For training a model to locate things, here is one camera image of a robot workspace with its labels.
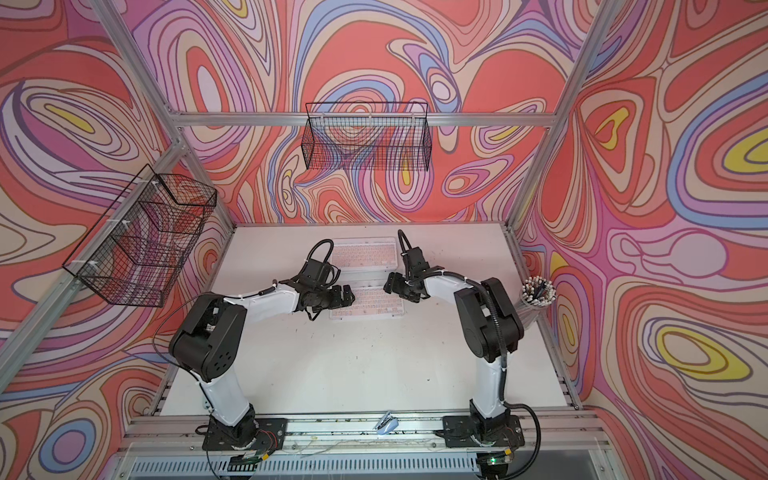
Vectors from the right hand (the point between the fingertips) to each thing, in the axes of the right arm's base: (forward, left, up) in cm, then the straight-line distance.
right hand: (394, 297), depth 98 cm
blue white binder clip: (-37, +4, +1) cm, 37 cm away
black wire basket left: (-4, +65, +30) cm, 72 cm away
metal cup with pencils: (-8, -40, +13) cm, 43 cm away
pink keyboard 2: (-2, +8, +1) cm, 8 cm away
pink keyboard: (+17, +9, +3) cm, 20 cm away
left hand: (-2, +15, +2) cm, 15 cm away
